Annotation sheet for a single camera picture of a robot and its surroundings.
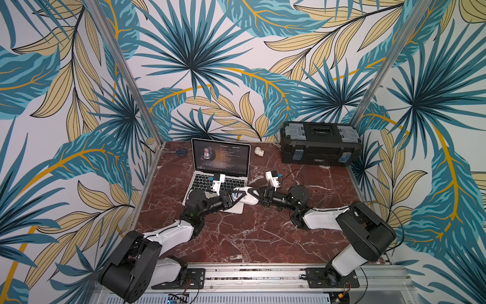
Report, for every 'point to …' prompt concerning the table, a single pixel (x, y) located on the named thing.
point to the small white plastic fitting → (259, 152)
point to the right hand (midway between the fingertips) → (248, 193)
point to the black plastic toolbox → (320, 143)
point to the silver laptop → (219, 166)
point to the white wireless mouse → (245, 197)
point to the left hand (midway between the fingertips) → (245, 197)
